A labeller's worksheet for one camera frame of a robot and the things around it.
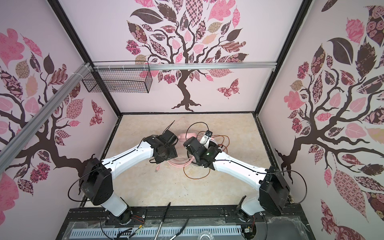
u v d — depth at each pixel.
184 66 0.93
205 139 0.71
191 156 0.94
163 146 0.63
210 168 0.56
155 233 0.69
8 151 0.50
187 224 0.70
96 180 0.44
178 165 0.83
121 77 0.95
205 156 0.56
